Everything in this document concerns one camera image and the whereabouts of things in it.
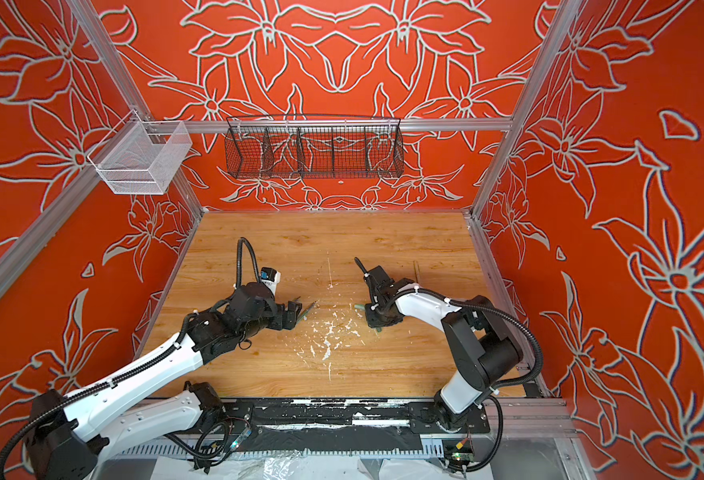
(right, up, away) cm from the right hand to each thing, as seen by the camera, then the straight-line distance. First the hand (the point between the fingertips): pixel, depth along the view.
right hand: (370, 319), depth 90 cm
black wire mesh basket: (-21, +56, +11) cm, 61 cm away
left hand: (-23, +8, -12) cm, 27 cm away
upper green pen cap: (-3, +3, +3) cm, 5 cm away
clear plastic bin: (-72, +51, +2) cm, 88 cm away
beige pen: (+16, +14, +11) cm, 24 cm away
